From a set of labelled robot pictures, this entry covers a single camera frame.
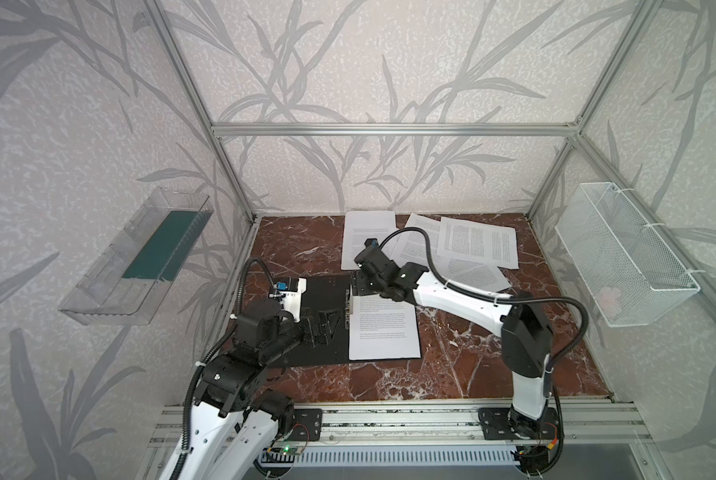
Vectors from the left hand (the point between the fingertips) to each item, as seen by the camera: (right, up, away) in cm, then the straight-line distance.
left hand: (331, 304), depth 68 cm
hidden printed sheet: (+44, +4, +36) cm, 57 cm away
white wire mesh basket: (+64, +8, -6) cm, 65 cm away
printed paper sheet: (+12, -12, +23) cm, 28 cm away
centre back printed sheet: (+4, +21, +51) cm, 55 cm away
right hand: (+6, +6, +18) cm, 19 cm away
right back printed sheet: (+48, +14, +44) cm, 67 cm away
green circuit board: (-10, -35, +2) cm, 37 cm away
